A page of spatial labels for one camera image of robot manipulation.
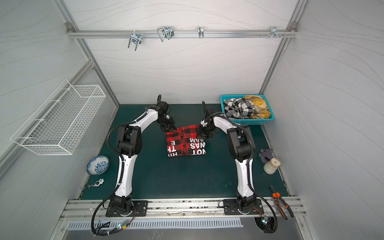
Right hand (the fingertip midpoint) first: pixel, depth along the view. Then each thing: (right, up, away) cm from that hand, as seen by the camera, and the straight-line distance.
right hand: (199, 134), depth 98 cm
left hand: (-14, +5, +3) cm, 15 cm away
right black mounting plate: (+15, -34, -25) cm, 45 cm away
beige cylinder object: (+39, -16, -18) cm, 46 cm away
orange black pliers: (+40, -30, -22) cm, 55 cm away
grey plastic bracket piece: (+38, -11, -14) cm, 42 cm away
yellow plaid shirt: (+44, +17, +5) cm, 47 cm away
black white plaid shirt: (+29, +18, +9) cm, 35 cm away
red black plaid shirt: (-10, -4, -5) cm, 12 cm away
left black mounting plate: (-30, -35, -25) cm, 53 cm away
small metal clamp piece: (-57, -25, -18) cm, 65 cm away
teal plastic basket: (+34, +8, +4) cm, 35 cm away
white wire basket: (-66, +8, -29) cm, 73 cm away
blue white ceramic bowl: (-61, -17, -11) cm, 64 cm away
